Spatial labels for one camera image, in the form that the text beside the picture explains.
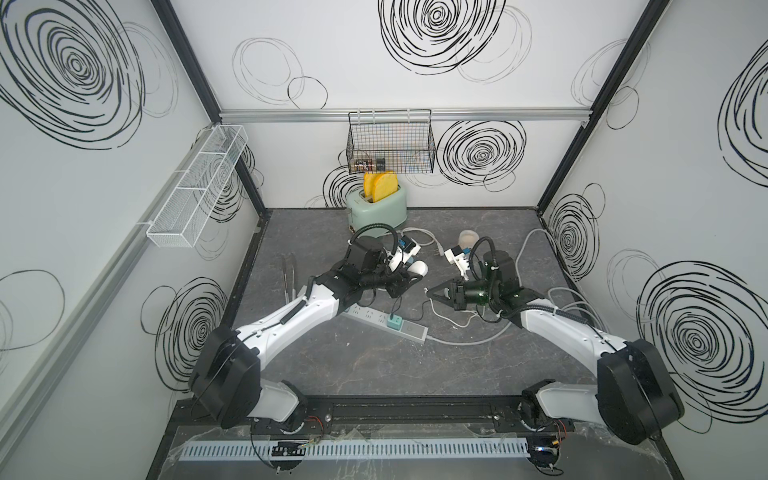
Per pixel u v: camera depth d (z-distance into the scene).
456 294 0.71
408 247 0.66
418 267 0.75
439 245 1.08
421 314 0.89
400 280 0.68
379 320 0.87
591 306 0.93
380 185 1.01
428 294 0.76
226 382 0.41
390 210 1.03
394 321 0.83
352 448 0.96
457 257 0.75
